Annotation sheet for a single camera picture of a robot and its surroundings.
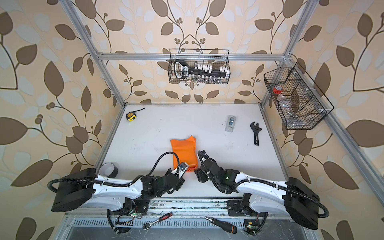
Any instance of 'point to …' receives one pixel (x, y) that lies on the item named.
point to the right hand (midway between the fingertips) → (199, 168)
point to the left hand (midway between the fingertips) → (183, 171)
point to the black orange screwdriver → (225, 225)
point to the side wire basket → (301, 103)
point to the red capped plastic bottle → (277, 91)
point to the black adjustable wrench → (256, 129)
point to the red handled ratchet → (146, 225)
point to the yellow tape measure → (131, 115)
